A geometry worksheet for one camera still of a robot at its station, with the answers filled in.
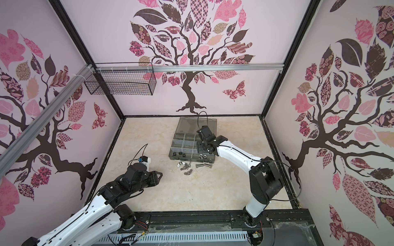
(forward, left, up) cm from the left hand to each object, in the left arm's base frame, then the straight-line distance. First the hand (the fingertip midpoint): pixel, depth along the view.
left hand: (159, 178), depth 77 cm
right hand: (+19, -23, +2) cm, 30 cm away
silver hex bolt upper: (+12, -19, -9) cm, 25 cm away
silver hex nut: (+18, -24, -9) cm, 31 cm away
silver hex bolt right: (+12, -27, -9) cm, 31 cm away
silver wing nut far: (+13, -9, -9) cm, 18 cm away
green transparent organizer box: (+27, -10, -10) cm, 31 cm away
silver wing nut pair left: (+11, -11, -10) cm, 19 cm away
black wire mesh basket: (+56, +28, +24) cm, 67 cm away
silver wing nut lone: (+7, -14, -10) cm, 19 cm away
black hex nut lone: (+20, -4, -9) cm, 23 cm away
